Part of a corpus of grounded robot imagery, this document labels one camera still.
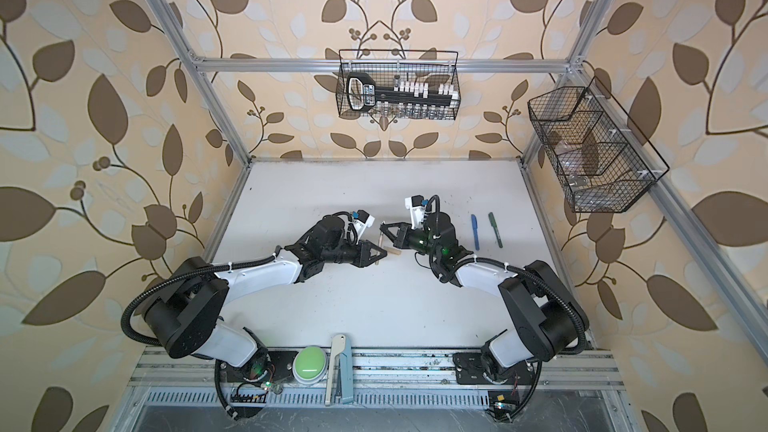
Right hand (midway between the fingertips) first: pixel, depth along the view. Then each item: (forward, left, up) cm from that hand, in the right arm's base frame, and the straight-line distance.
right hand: (382, 230), depth 82 cm
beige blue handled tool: (-26, +12, -13) cm, 32 cm away
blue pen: (+9, -31, -15) cm, 36 cm away
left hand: (-5, -1, -3) cm, 6 cm away
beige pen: (-6, -3, 0) cm, 7 cm away
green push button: (-30, +18, -13) cm, 37 cm away
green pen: (+11, -38, -16) cm, 43 cm away
